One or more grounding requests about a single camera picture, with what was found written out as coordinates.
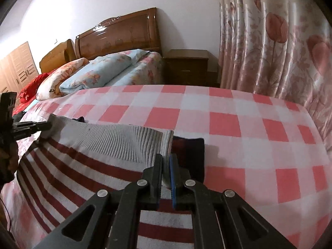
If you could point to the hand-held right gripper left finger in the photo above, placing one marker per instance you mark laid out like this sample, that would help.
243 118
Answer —
157 179

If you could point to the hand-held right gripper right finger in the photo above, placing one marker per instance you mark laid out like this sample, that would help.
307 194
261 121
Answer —
172 184

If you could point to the wooden wardrobe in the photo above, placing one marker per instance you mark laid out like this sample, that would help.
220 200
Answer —
18 67

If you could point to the light blue floral pillow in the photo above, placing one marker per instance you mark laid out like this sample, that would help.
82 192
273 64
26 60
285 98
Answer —
98 72

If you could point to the person's left hand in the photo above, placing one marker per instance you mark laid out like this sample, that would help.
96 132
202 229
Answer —
14 160

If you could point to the red patterned cloth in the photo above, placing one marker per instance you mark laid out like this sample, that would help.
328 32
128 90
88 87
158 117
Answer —
31 88

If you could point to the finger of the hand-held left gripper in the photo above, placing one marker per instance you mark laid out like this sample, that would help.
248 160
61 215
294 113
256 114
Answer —
26 134
36 126

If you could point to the orange floral pillow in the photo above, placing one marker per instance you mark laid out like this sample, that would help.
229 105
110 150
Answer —
57 80

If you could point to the large wooden headboard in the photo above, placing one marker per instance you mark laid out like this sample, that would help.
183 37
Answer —
122 33

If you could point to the wooden nightstand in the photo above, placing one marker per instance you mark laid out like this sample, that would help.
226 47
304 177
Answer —
186 67

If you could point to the pink floral curtain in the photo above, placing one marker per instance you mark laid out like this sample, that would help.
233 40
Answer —
272 44

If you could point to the pink checkered bed cover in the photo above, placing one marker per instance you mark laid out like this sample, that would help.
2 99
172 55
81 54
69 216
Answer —
233 134

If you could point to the red and grey striped sweater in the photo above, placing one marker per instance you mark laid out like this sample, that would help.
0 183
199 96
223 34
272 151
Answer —
77 166

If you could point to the small wooden headboard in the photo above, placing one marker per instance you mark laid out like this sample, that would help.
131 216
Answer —
55 57

